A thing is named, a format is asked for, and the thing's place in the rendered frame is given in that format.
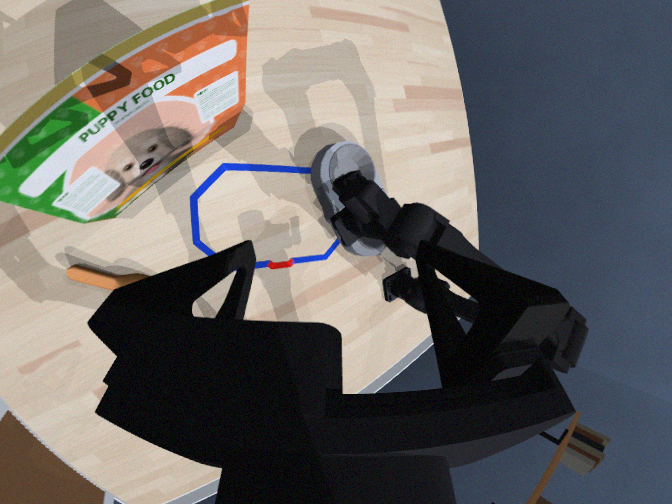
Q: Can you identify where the orange and green puppy food bag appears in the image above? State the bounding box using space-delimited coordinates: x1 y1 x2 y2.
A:
0 0 250 224

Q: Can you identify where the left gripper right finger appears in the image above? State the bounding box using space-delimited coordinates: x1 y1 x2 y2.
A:
416 240 570 388

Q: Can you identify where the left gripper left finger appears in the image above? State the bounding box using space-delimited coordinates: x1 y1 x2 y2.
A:
101 240 256 319

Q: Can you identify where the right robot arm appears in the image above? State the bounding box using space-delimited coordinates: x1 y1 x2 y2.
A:
332 170 589 373

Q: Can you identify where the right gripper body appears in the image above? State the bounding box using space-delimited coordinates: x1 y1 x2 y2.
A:
332 208 370 247

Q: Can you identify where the blue tape line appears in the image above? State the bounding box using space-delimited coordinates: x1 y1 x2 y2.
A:
190 163 340 269

